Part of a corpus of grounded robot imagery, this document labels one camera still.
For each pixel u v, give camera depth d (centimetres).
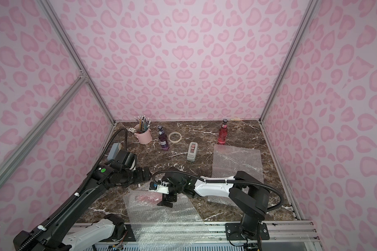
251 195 45
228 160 98
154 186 67
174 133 113
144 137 103
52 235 39
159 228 75
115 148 100
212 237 72
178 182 63
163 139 94
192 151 99
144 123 101
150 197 78
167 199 69
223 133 103
